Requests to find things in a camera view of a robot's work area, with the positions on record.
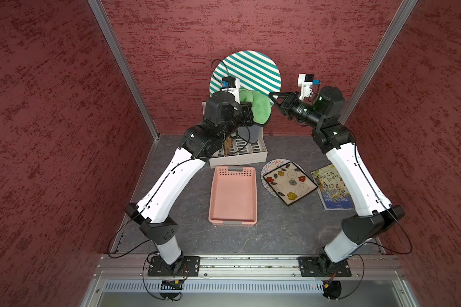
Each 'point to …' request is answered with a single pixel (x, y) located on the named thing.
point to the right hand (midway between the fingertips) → (265, 99)
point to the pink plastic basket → (233, 196)
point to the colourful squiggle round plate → (272, 166)
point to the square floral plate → (290, 183)
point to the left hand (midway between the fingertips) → (248, 108)
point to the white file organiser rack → (242, 153)
